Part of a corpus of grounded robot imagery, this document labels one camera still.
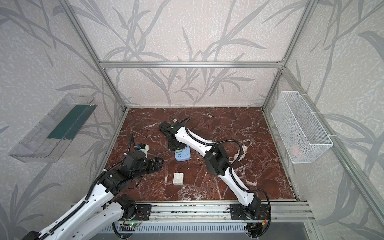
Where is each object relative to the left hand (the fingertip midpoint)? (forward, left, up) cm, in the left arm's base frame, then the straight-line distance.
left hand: (160, 157), depth 78 cm
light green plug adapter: (+9, -8, -9) cm, 15 cm away
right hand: (+13, -6, -8) cm, 16 cm away
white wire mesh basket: (+2, -64, +21) cm, 67 cm away
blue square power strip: (+7, -11, -12) cm, 17 cm away
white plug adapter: (-7, -9, -12) cm, 16 cm away
